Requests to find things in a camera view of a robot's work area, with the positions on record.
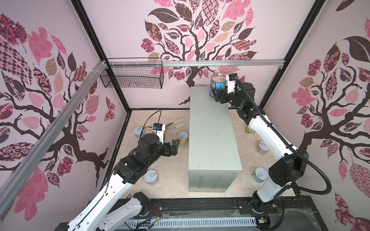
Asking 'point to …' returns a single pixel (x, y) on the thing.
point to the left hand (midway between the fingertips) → (171, 142)
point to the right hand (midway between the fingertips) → (221, 86)
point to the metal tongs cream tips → (177, 123)
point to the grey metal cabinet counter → (214, 158)
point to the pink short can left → (151, 177)
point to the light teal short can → (138, 131)
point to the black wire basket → (134, 73)
